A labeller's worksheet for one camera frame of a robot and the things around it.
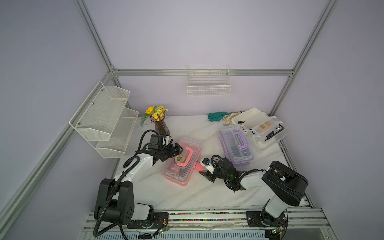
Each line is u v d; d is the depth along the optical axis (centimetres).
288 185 47
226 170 68
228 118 117
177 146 80
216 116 117
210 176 77
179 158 88
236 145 94
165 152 75
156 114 86
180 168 83
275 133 96
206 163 75
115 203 42
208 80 95
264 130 97
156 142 69
